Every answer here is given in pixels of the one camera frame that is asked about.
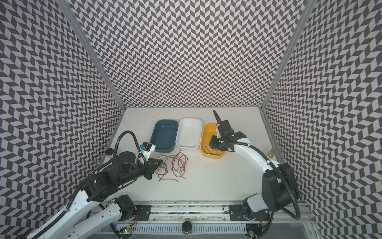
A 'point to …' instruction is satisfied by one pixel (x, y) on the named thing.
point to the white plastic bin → (189, 133)
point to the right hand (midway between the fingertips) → (213, 143)
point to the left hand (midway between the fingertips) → (162, 162)
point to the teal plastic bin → (164, 135)
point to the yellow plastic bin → (210, 130)
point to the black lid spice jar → (109, 151)
